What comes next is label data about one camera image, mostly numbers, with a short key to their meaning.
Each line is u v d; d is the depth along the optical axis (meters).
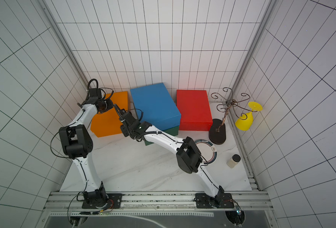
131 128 0.64
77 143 0.54
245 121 0.79
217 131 1.00
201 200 0.73
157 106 0.88
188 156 0.52
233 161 0.79
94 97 0.76
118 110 0.66
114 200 0.73
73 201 0.70
